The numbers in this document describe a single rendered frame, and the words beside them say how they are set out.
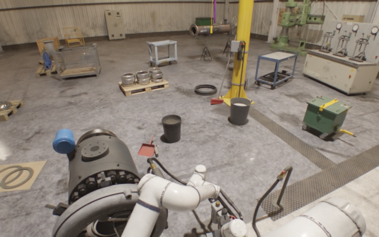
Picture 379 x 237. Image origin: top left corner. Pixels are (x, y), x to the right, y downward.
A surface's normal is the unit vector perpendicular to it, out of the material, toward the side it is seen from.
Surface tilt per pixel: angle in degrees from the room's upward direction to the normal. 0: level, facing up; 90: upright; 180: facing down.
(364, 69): 90
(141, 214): 34
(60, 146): 90
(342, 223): 19
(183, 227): 0
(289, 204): 0
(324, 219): 5
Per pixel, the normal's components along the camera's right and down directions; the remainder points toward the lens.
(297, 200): -0.01, -0.87
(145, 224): 0.43, -0.22
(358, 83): 0.20, 0.48
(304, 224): -0.22, -0.97
